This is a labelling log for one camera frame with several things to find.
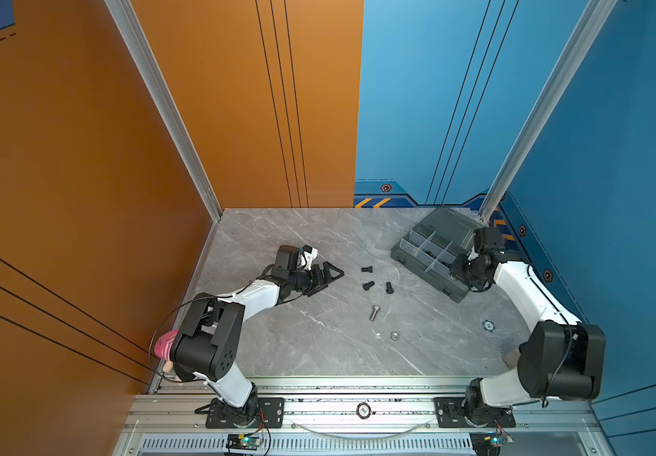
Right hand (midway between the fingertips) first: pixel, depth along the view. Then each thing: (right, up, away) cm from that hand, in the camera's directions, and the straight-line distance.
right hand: (451, 271), depth 88 cm
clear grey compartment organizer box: (-3, +5, +15) cm, 16 cm away
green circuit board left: (-60, -41, -17) cm, 74 cm away
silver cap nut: (-18, -20, -1) cm, 27 cm away
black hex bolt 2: (-26, -6, +8) cm, 28 cm away
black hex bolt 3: (-18, -7, +8) cm, 21 cm away
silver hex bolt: (-23, -13, +3) cm, 27 cm away
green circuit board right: (+2, -41, -18) cm, 45 cm away
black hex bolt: (-25, -1, +13) cm, 28 cm away
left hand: (-36, -2, 0) cm, 36 cm away
